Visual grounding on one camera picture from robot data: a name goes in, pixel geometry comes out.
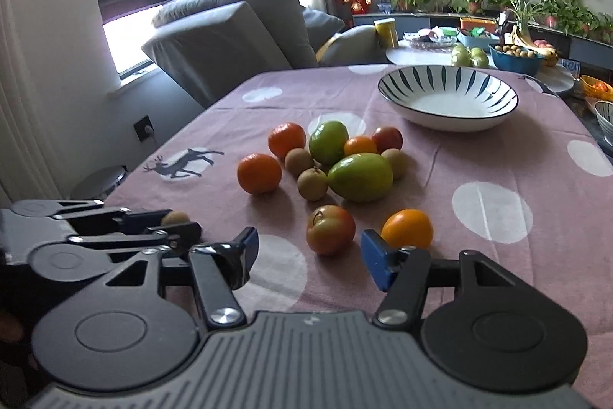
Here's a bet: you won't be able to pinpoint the striped white ceramic bowl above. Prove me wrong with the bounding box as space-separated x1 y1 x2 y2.
377 66 520 133

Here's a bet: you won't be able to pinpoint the banana bunch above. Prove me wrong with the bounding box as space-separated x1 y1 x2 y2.
510 25 559 67

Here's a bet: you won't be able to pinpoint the brown longan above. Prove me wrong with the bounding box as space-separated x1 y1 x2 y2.
381 148 409 181
284 148 315 179
297 168 328 201

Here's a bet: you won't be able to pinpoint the striped grey small bowl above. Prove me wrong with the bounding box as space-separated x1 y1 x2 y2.
593 101 613 145

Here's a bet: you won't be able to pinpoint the round white coffee table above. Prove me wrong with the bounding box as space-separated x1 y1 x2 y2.
384 41 576 97

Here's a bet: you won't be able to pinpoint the grey sofa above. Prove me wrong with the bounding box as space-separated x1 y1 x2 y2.
143 0 387 108

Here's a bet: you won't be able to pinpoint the yellow lidded jar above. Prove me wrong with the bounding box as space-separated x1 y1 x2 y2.
374 18 399 49

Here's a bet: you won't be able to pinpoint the brown longan right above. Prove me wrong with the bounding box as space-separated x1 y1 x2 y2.
381 148 409 181

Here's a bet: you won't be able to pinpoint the light blue snack tray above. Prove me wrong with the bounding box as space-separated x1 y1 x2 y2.
457 27 499 53

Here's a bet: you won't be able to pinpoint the small brown longan fruit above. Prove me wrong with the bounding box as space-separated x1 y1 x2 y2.
160 211 191 226

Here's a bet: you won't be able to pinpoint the large green mango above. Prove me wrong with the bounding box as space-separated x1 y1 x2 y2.
327 153 394 202

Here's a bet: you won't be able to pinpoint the blue bowl of longans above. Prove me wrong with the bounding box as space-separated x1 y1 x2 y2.
489 44 544 77

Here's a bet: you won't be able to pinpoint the orange bowl of tangerines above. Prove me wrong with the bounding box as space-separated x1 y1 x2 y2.
580 75 613 102

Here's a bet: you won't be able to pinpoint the brown longan front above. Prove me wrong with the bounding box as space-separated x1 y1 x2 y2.
297 168 328 201

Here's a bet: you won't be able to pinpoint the pink polka dot tablecloth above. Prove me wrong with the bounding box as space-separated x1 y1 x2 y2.
109 66 612 408

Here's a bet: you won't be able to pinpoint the wall power socket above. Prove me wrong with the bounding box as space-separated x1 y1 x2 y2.
133 115 155 142

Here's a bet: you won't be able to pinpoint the small orange tangerine middle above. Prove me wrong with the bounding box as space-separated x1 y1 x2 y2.
343 136 378 157

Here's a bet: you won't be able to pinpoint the dark red tomato back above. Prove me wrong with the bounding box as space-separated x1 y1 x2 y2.
371 126 403 154

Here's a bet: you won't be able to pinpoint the round black stool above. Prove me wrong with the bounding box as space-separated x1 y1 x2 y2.
70 165 128 200

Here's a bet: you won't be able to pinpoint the brown longan left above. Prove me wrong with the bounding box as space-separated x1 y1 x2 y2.
284 148 315 179

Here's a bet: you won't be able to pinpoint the green apples on plate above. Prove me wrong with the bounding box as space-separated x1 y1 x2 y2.
451 44 489 69

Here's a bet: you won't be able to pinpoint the green round fruit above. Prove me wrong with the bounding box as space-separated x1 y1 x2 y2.
308 120 349 166

